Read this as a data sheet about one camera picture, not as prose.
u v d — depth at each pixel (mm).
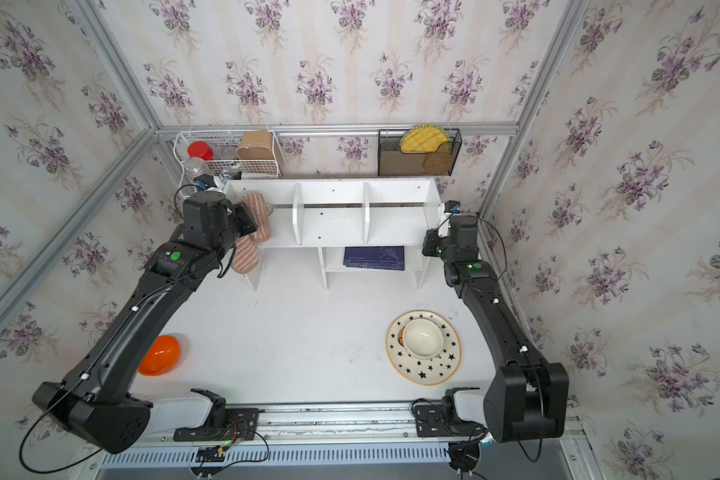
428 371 812
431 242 719
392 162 962
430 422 729
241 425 728
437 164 978
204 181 579
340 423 748
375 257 877
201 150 919
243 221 622
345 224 856
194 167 840
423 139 949
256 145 867
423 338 856
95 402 373
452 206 693
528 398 395
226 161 930
